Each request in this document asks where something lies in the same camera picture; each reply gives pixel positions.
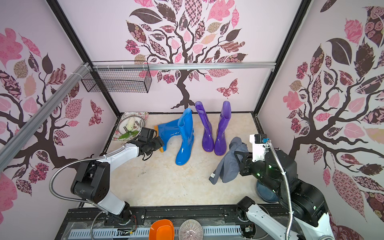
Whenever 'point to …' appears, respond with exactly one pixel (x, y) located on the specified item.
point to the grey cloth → (228, 168)
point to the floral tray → (116, 134)
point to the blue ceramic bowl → (266, 193)
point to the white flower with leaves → (131, 131)
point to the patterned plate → (139, 124)
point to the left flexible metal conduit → (55, 169)
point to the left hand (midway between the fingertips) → (160, 146)
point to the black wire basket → (133, 76)
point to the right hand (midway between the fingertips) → (237, 151)
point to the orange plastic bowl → (162, 229)
